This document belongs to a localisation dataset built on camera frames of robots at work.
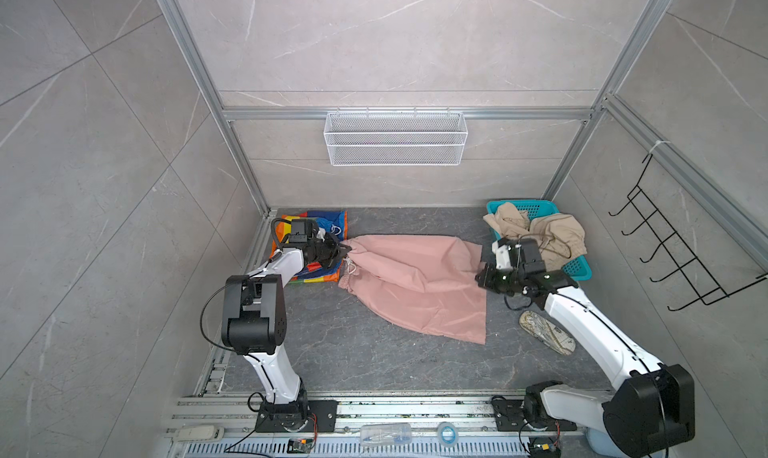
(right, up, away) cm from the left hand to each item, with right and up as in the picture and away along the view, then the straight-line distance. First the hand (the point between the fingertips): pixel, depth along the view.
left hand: (352, 241), depth 94 cm
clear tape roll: (+26, -47, -22) cm, 58 cm away
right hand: (+37, -9, -10) cm, 39 cm away
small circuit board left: (-9, -49, -24) cm, 55 cm away
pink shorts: (+23, -13, -2) cm, 27 cm away
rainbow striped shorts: (-9, +7, +15) cm, 19 cm away
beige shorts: (+69, +1, +3) cm, 69 cm away
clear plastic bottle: (+11, -46, -24) cm, 53 cm away
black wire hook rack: (+76, -7, -32) cm, 83 cm away
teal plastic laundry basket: (+67, +12, +17) cm, 70 cm away
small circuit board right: (+49, -50, -24) cm, 74 cm away
